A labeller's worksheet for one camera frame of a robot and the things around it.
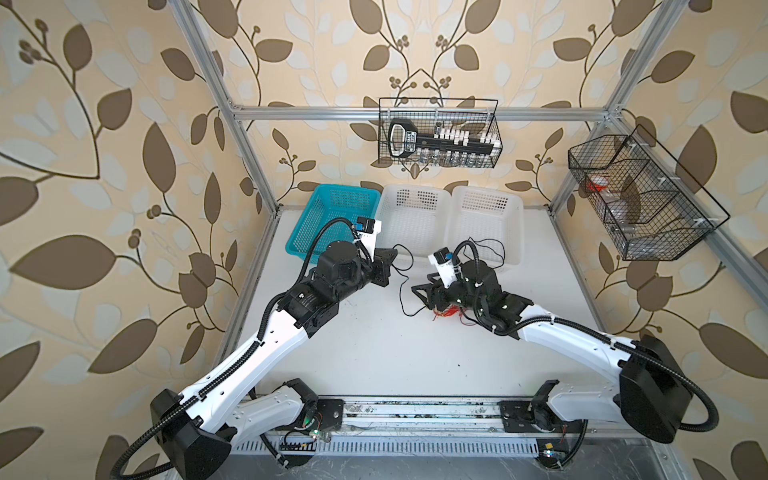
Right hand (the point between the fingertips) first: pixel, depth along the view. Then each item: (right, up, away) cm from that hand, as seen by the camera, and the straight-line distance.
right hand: (422, 284), depth 79 cm
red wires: (+10, -10, +11) cm, 18 cm away
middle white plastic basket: (+1, +20, +40) cm, 45 cm away
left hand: (-6, +10, -11) cm, 16 cm away
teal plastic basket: (-33, +21, +41) cm, 57 cm away
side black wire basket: (+56, +21, -5) cm, 60 cm away
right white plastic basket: (+31, +19, +37) cm, 52 cm away
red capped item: (+49, +27, +2) cm, 56 cm away
